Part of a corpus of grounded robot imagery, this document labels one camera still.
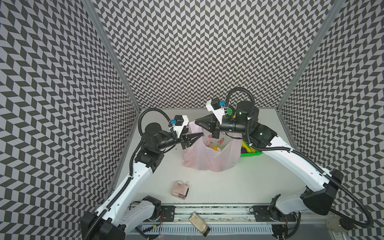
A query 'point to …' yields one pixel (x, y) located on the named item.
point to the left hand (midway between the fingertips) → (200, 130)
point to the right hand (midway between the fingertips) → (196, 126)
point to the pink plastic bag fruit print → (207, 153)
